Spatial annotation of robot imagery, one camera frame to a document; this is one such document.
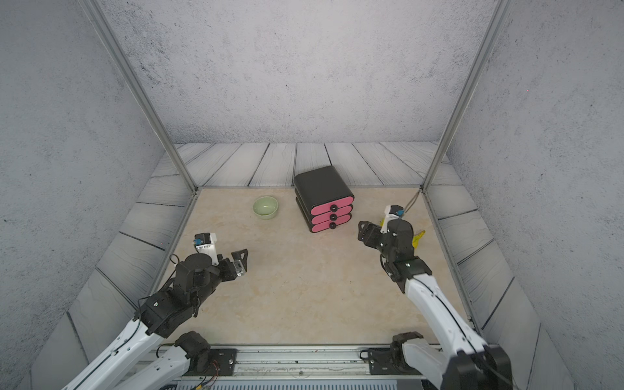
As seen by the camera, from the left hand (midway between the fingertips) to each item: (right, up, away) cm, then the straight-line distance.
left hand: (240, 254), depth 74 cm
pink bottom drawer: (+33, +8, +28) cm, 44 cm away
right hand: (+40, +8, +7) cm, 42 cm away
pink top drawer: (+25, +14, +19) cm, 34 cm away
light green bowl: (-1, +14, +37) cm, 39 cm away
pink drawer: (+29, +11, +24) cm, 39 cm away
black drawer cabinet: (+24, +22, +29) cm, 43 cm away
